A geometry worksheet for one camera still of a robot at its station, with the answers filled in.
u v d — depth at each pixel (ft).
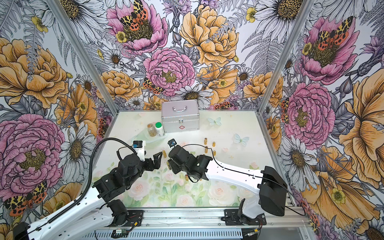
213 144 3.27
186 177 2.82
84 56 2.92
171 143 2.17
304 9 2.38
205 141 3.34
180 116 3.40
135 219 2.44
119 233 2.39
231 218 2.41
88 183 1.70
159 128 3.30
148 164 2.15
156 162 2.21
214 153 3.16
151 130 3.41
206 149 3.17
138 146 2.09
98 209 1.99
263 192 1.33
